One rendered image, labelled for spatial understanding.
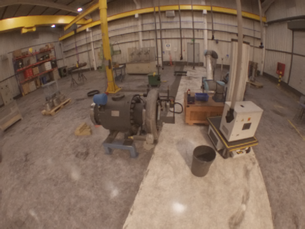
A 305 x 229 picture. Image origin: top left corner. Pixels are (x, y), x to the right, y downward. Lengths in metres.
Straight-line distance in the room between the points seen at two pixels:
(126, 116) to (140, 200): 1.14
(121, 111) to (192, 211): 1.61
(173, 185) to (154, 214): 0.49
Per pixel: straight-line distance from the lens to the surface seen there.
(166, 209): 1.64
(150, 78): 5.20
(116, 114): 1.86
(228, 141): 2.02
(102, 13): 5.55
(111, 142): 2.11
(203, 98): 2.85
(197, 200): 1.72
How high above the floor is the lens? 1.56
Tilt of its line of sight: 29 degrees down
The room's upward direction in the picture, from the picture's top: 4 degrees counter-clockwise
